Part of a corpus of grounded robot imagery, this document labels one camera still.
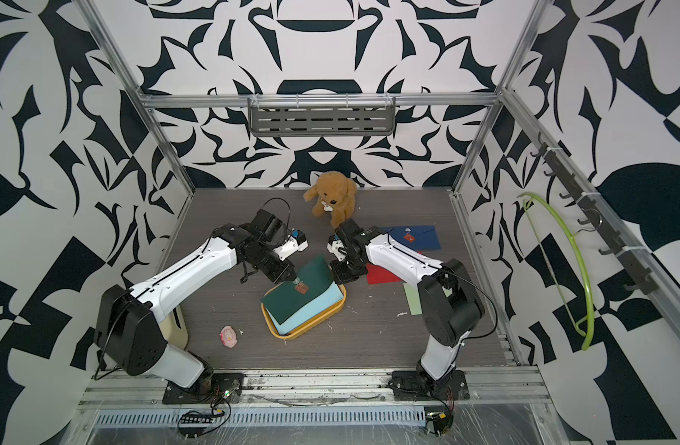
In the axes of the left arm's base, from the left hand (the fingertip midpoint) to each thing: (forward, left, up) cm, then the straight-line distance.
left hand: (292, 270), depth 82 cm
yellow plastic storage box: (-13, -5, -7) cm, 16 cm away
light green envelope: (-4, -38, -14) cm, 40 cm away
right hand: (+1, -13, -6) cm, 14 cm away
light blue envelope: (-5, -11, -8) cm, 14 cm away
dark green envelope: (-1, -6, -2) cm, 7 cm away
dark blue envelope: (+19, -44, -13) cm, 49 cm away
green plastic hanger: (-21, -64, +17) cm, 70 cm away
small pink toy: (-14, +19, -12) cm, 26 cm away
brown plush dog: (+27, -13, +3) cm, 30 cm away
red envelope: (-3, -24, +2) cm, 25 cm away
